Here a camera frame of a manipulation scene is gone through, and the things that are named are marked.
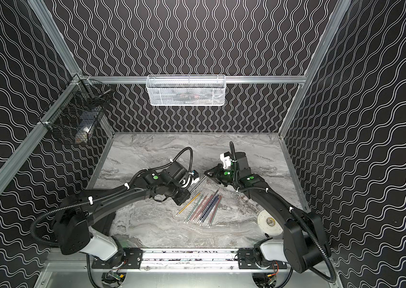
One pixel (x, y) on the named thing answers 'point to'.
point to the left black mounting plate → (130, 258)
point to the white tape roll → (268, 224)
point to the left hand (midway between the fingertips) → (188, 193)
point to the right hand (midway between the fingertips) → (205, 172)
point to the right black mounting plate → (247, 260)
